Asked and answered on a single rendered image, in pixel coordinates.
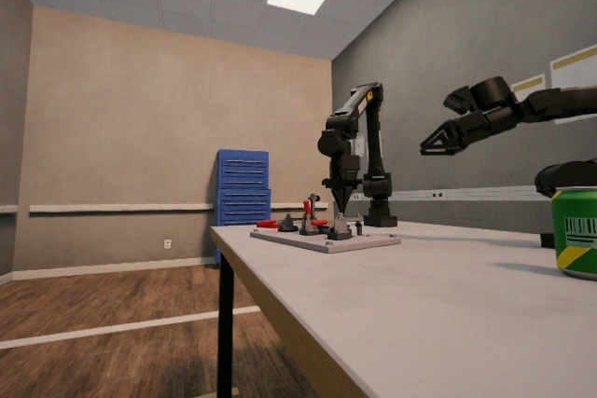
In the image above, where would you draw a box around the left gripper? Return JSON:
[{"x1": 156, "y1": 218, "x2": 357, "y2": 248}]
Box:
[{"x1": 420, "y1": 118, "x2": 492, "y2": 156}]

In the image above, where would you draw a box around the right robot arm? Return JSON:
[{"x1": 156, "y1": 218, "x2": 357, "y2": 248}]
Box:
[{"x1": 317, "y1": 82, "x2": 397, "y2": 221}]

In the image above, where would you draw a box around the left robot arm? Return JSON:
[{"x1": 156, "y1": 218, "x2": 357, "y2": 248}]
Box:
[{"x1": 443, "y1": 76, "x2": 597, "y2": 199}]

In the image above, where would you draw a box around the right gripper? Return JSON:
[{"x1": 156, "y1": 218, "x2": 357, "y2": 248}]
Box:
[{"x1": 322, "y1": 179, "x2": 363, "y2": 216}]

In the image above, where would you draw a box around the green drink can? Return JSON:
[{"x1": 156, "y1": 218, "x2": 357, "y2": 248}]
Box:
[{"x1": 551, "y1": 186, "x2": 597, "y2": 281}]

